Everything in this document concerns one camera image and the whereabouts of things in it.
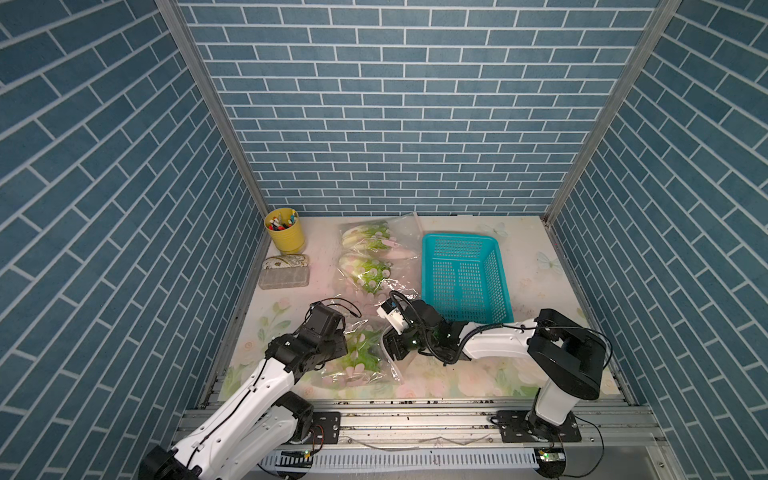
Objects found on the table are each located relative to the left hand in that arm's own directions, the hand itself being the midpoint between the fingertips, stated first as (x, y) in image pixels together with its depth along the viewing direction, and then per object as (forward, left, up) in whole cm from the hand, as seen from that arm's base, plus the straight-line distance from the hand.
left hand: (349, 344), depth 80 cm
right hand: (-1, -8, 0) cm, 8 cm away
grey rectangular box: (+25, +24, -4) cm, 34 cm away
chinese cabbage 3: (+36, -4, +3) cm, 37 cm away
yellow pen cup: (+35, +24, +7) cm, 43 cm away
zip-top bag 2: (+20, -15, 0) cm, 25 cm away
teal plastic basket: (+28, -37, -7) cm, 47 cm away
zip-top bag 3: (+49, -16, -4) cm, 52 cm away
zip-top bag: (-6, +4, -6) cm, 9 cm away
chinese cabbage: (-3, -5, +6) cm, 8 cm away
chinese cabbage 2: (+24, -4, 0) cm, 24 cm away
